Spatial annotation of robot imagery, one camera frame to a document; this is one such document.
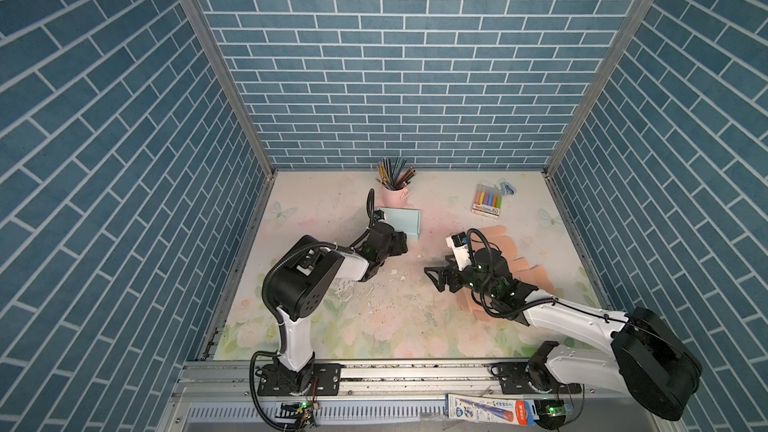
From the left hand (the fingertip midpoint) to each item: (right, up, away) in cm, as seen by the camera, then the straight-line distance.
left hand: (399, 236), depth 99 cm
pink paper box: (+39, -10, -4) cm, 40 cm away
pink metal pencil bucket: (-1, +13, +5) cm, 14 cm away
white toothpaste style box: (+22, -37, -29) cm, 52 cm away
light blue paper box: (+2, +5, +3) cm, 7 cm away
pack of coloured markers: (+33, +12, +12) cm, 37 cm away
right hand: (+10, -5, -16) cm, 19 cm away
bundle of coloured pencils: (-3, +21, +6) cm, 22 cm away
